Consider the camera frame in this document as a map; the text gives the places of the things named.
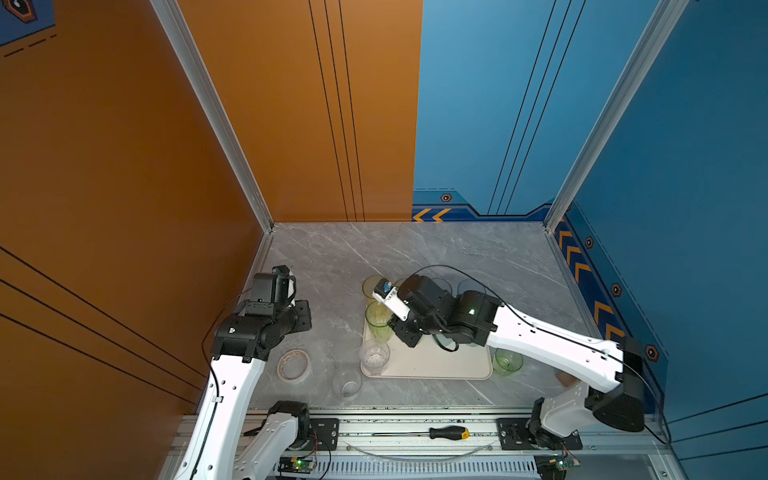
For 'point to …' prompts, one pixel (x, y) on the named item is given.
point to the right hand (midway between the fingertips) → (389, 319)
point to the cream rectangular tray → (427, 360)
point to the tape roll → (294, 365)
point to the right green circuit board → (552, 466)
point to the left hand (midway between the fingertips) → (301, 308)
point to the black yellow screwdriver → (440, 432)
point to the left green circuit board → (296, 464)
